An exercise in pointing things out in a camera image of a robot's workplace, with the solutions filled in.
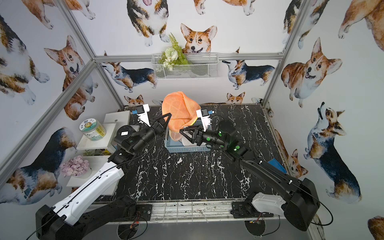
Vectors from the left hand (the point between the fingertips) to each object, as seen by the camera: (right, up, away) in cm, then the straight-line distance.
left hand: (169, 111), depth 64 cm
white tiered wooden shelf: (-40, -5, +28) cm, 49 cm away
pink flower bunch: (-40, -23, -1) cm, 46 cm away
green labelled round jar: (-37, -8, +6) cm, 39 cm away
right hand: (+7, -6, -1) cm, 9 cm away
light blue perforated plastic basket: (-3, -20, +26) cm, 33 cm away
